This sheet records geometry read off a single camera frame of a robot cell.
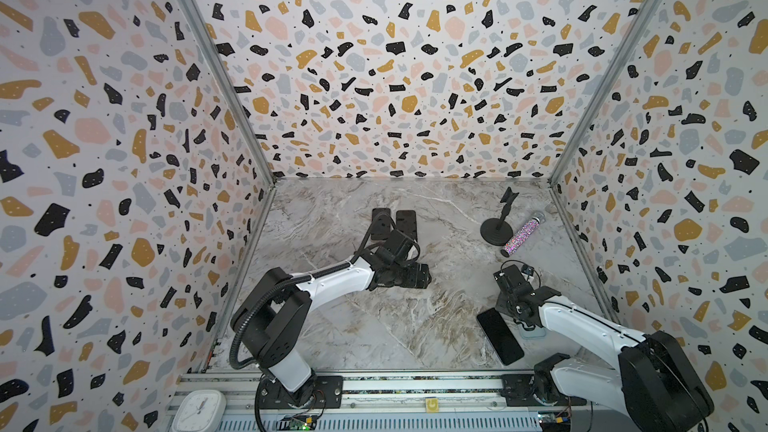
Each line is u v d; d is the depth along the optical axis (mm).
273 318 446
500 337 862
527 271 808
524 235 1025
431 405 715
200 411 686
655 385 412
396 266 745
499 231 1055
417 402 733
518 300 678
